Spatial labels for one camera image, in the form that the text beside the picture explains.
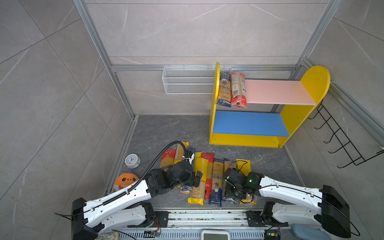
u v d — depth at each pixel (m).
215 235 0.66
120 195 0.43
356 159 0.58
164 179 0.50
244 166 0.90
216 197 0.78
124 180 0.77
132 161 0.91
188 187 0.77
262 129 0.93
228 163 0.89
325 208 0.41
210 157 0.93
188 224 0.73
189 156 0.62
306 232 0.67
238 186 0.60
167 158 0.93
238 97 0.67
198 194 0.76
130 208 0.60
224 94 0.70
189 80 1.00
